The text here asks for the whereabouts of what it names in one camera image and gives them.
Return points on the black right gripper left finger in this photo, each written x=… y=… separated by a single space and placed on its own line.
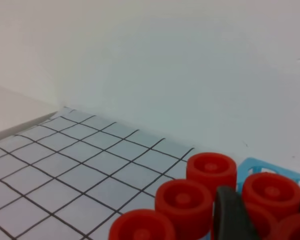
x=230 y=217

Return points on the red capped test tube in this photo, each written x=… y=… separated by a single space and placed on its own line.
x=275 y=193

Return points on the red capped tube front row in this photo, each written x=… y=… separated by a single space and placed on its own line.
x=188 y=205
x=212 y=170

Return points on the blue test tube rack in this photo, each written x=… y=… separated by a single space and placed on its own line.
x=253 y=166

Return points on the grid pattern table mat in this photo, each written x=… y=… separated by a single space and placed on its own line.
x=71 y=176

